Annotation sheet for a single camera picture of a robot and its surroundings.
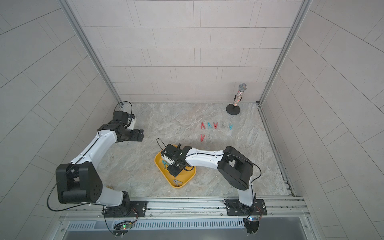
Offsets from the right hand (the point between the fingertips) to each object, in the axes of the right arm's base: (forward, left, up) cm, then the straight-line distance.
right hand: (173, 172), depth 83 cm
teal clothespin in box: (+5, +5, +1) cm, 7 cm away
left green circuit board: (-24, +21, +2) cm, 32 cm away
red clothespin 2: (+30, -28, 0) cm, 41 cm away
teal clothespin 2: (+28, -38, 0) cm, 47 cm away
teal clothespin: (+31, -23, +1) cm, 39 cm away
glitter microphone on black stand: (+44, -43, +1) cm, 61 cm away
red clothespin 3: (+21, -18, 0) cm, 28 cm away
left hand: (+21, +21, +11) cm, 31 cm away
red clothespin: (+32, -19, 0) cm, 37 cm away
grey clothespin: (+32, -33, 0) cm, 46 cm away
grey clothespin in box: (-6, -2, +1) cm, 6 cm away
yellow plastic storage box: (-3, -6, 0) cm, 7 cm away
